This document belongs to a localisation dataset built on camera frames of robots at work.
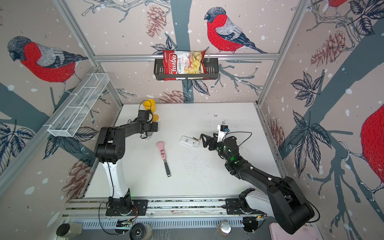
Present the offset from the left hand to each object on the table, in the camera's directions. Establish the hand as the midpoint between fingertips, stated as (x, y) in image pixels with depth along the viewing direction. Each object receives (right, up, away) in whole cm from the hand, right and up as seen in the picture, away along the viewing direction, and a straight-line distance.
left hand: (152, 125), depth 105 cm
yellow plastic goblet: (+2, +14, -10) cm, 18 cm away
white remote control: (+28, -10, -8) cm, 30 cm away
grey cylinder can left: (-22, -41, -44) cm, 64 cm away
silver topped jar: (+44, -39, -46) cm, 74 cm away
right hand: (+37, -5, -23) cm, 44 cm away
